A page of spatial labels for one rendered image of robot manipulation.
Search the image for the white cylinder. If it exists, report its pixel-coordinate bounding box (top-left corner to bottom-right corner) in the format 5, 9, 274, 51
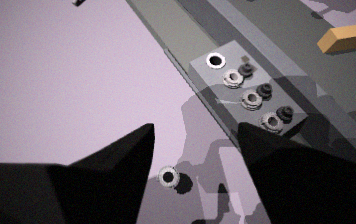
157, 165, 180, 190

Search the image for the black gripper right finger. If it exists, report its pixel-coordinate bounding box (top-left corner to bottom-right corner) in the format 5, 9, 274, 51
237, 122, 356, 224

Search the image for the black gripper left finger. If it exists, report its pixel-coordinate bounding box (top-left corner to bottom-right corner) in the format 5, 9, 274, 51
0, 123, 155, 224

